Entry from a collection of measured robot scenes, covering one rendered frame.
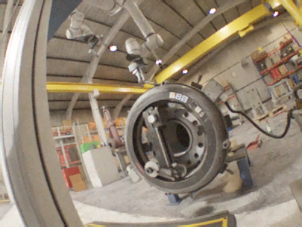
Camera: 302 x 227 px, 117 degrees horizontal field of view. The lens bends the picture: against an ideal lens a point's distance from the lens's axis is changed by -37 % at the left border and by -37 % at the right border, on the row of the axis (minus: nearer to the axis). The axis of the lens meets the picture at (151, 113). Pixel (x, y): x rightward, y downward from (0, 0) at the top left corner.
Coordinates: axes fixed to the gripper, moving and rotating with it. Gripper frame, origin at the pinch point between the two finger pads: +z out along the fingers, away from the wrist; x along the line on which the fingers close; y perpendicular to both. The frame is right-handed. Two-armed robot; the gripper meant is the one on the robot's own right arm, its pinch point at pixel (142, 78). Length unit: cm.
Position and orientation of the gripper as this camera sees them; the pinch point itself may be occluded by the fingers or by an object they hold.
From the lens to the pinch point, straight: 99.2
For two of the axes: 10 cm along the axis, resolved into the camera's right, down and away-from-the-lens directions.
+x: -7.8, 3.4, 5.2
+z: 2.9, 9.4, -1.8
